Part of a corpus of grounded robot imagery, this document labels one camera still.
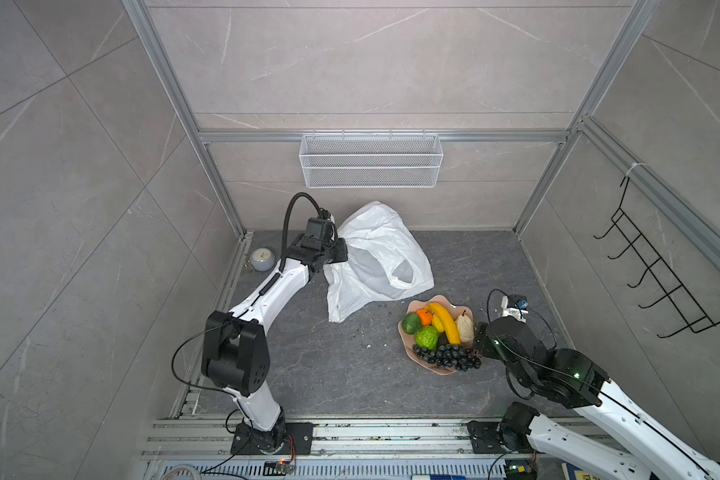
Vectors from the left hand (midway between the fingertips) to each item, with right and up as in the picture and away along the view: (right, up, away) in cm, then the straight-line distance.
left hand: (343, 241), depth 88 cm
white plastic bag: (+12, -6, -2) cm, 13 cm away
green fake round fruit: (+24, -28, -4) cm, 37 cm away
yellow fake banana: (+31, -25, -4) cm, 40 cm away
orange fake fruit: (+25, -23, +1) cm, 34 cm away
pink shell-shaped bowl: (+36, -21, +4) cm, 42 cm away
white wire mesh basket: (+9, +28, +13) cm, 32 cm away
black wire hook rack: (+73, -17, -29) cm, 81 cm away
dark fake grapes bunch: (+29, -31, -10) cm, 44 cm away
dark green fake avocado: (+20, -24, -4) cm, 31 cm away
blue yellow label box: (+55, -54, -21) cm, 80 cm away
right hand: (+36, -22, -16) cm, 45 cm away
